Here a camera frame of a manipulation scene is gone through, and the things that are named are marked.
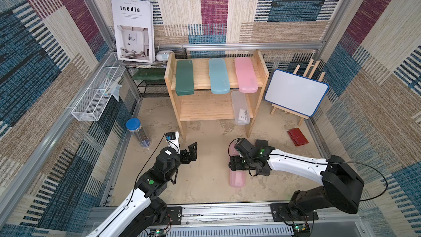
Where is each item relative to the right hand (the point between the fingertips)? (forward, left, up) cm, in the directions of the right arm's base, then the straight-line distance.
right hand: (233, 164), depth 85 cm
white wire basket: (+29, +77, +16) cm, 83 cm away
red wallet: (+17, -39, -3) cm, 42 cm away
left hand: (+4, +22, +14) cm, 26 cm away
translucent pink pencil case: (-6, -1, -1) cm, 7 cm away
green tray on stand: (+49, +49, +19) cm, 72 cm away
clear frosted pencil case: (+23, -4, +18) cm, 30 cm away
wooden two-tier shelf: (+25, +15, +17) cm, 34 cm away
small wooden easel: (+40, -43, +25) cm, 63 cm away
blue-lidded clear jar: (+14, +49, +15) cm, 54 cm away
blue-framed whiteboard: (+31, -37, +18) cm, 51 cm away
